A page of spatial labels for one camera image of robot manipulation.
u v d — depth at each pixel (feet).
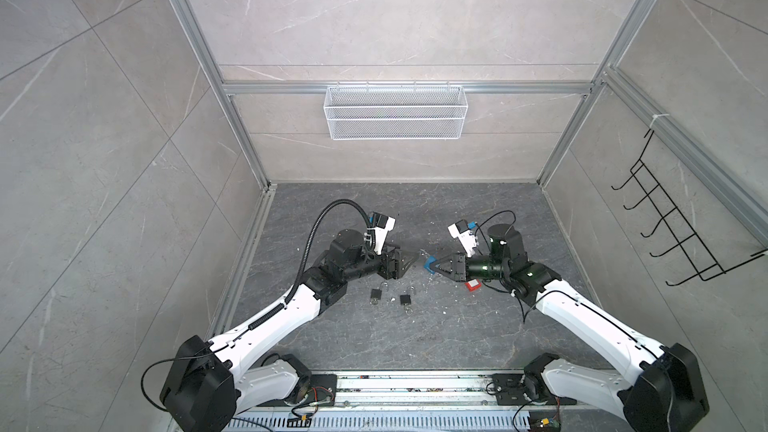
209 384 1.26
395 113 3.30
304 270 1.81
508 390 2.39
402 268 2.17
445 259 2.33
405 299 2.89
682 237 2.14
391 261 2.15
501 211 3.74
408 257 2.34
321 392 2.39
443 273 2.33
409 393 2.45
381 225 2.13
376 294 2.95
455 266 2.21
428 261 2.43
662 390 1.25
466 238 2.30
